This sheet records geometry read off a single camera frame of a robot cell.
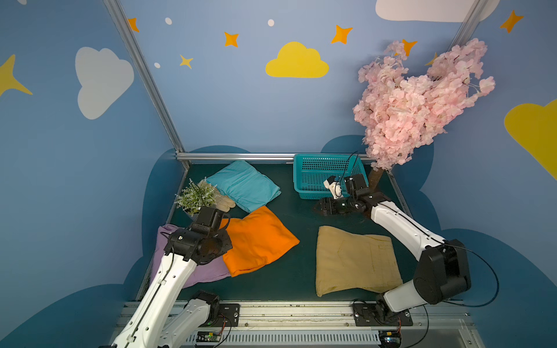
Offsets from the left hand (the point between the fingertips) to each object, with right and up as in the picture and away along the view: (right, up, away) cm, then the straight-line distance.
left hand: (226, 242), depth 74 cm
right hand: (+35, +11, +12) cm, 39 cm away
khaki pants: (+45, -10, +11) cm, 47 cm away
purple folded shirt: (-9, -14, +8) cm, 18 cm away
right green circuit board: (+56, -33, -1) cm, 65 cm away
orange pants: (+9, -3, +16) cm, 19 cm away
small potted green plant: (-16, +15, +11) cm, 25 cm away
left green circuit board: (-6, -31, -2) cm, 32 cm away
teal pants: (+3, +18, +34) cm, 39 cm away
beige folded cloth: (-9, +11, +30) cm, 33 cm away
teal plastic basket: (+36, +28, +45) cm, 63 cm away
